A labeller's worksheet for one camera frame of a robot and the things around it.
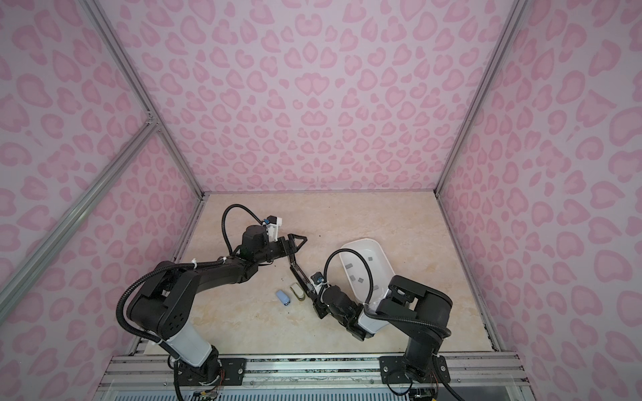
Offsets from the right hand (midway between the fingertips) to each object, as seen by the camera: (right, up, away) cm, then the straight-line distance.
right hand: (314, 290), depth 88 cm
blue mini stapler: (-10, -2, -2) cm, 10 cm away
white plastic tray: (+17, +2, +4) cm, 17 cm away
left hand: (-4, +18, +1) cm, 19 cm away
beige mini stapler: (-5, 0, 0) cm, 5 cm away
